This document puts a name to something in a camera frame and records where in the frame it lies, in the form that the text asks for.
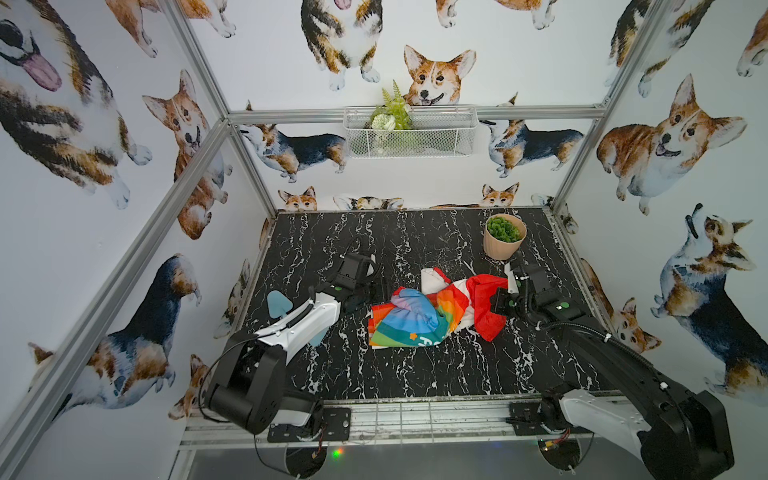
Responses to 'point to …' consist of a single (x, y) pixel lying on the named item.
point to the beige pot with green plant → (503, 235)
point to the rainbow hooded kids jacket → (418, 319)
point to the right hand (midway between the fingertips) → (487, 296)
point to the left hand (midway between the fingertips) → (390, 284)
